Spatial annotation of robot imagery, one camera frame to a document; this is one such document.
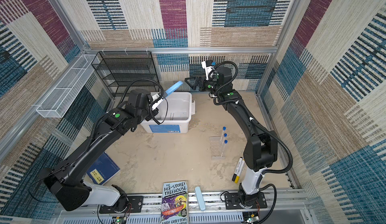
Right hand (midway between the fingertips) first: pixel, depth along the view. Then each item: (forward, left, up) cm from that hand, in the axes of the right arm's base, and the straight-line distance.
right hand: (189, 81), depth 76 cm
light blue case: (-46, -3, -33) cm, 57 cm away
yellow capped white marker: (-36, -24, -36) cm, 56 cm away
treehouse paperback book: (-47, +9, -33) cm, 59 cm away
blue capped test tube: (-24, -17, -21) cm, 36 cm away
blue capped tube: (-16, -18, -21) cm, 32 cm away
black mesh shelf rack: (+32, +51, -15) cm, 62 cm away
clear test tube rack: (-20, -14, -36) cm, 43 cm away
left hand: (-9, +19, -2) cm, 21 cm away
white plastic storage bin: (+6, +12, -36) cm, 38 cm away
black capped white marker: (-36, -22, -36) cm, 55 cm away
